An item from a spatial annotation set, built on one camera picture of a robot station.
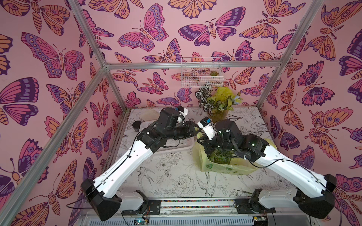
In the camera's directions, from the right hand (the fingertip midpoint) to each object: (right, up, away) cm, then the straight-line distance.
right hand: (198, 138), depth 67 cm
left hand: (+1, +5, -2) cm, 5 cm away
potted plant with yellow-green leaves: (+16, +21, +34) cm, 43 cm away
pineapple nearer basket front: (+13, -11, +8) cm, 18 cm away
